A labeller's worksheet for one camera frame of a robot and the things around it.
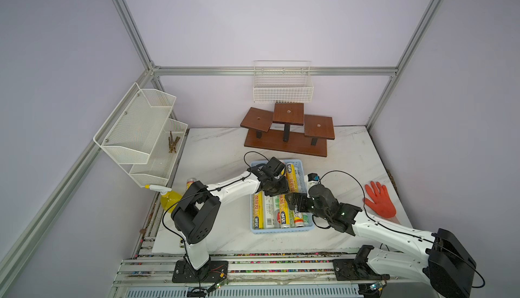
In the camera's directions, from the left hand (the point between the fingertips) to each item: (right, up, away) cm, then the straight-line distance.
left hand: (286, 192), depth 87 cm
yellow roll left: (+4, -9, -7) cm, 13 cm away
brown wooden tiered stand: (+3, +29, +20) cm, 36 cm away
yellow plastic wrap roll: (-12, -8, -1) cm, 14 cm away
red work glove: (+44, -6, +2) cm, 44 cm away
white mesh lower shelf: (-50, +10, -13) cm, 53 cm away
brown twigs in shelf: (-54, +21, +9) cm, 59 cm away
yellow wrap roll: (+3, +6, +3) cm, 7 cm away
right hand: (+3, -2, -4) cm, 6 cm away
